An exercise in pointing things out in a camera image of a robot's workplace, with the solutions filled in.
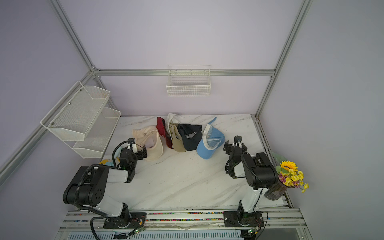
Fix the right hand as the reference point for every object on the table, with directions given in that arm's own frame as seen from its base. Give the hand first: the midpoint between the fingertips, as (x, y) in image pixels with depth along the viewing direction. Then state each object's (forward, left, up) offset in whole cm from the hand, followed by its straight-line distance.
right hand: (236, 143), depth 97 cm
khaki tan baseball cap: (+2, +39, +1) cm, 39 cm away
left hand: (-2, +65, +2) cm, 65 cm away
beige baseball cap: (+10, +60, -4) cm, 61 cm away
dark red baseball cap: (+10, +50, +9) cm, 52 cm away
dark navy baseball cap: (+9, +30, -1) cm, 31 cm away
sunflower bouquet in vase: (-31, -13, +19) cm, 38 cm away
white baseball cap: (+17, +44, +8) cm, 48 cm away
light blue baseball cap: (+3, +16, +2) cm, 16 cm away
